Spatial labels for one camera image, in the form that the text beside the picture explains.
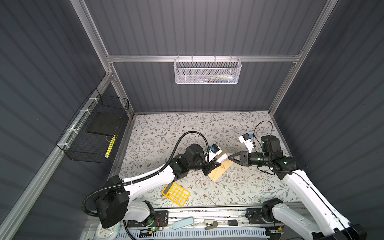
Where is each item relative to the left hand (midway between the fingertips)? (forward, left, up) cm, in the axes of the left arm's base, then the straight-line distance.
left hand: (219, 161), depth 74 cm
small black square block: (-24, -5, -18) cm, 31 cm away
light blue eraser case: (-23, +19, -16) cm, 34 cm away
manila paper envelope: (+5, -7, -17) cm, 19 cm away
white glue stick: (0, -1, +3) cm, 3 cm away
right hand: (-1, -5, +4) cm, 7 cm away
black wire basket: (+13, +62, +10) cm, 64 cm away
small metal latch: (-25, +6, -17) cm, 31 cm away
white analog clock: (-25, +53, -16) cm, 61 cm away
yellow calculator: (-9, +23, -17) cm, 30 cm away
